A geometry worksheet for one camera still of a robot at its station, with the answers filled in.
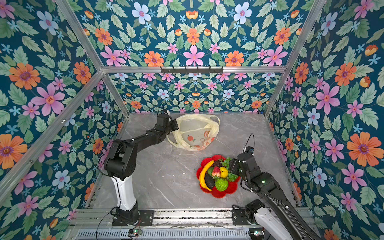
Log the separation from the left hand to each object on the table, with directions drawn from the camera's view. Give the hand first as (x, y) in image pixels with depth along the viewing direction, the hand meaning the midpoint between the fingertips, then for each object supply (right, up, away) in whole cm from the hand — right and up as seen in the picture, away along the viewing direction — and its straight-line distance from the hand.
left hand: (178, 120), depth 99 cm
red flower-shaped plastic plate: (+33, -37, -18) cm, 53 cm away
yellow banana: (+17, -31, -17) cm, 39 cm away
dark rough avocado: (+20, -34, -18) cm, 44 cm away
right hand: (+34, -23, -22) cm, 46 cm away
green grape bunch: (+33, -33, -17) cm, 49 cm away
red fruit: (+24, -29, -19) cm, 42 cm away
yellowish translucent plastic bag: (+11, -8, +8) cm, 16 cm away
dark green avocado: (+21, -30, -15) cm, 39 cm away
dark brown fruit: (+25, -26, -12) cm, 38 cm away
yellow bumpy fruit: (+29, -30, -15) cm, 44 cm away
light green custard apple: (+27, -35, -20) cm, 49 cm away
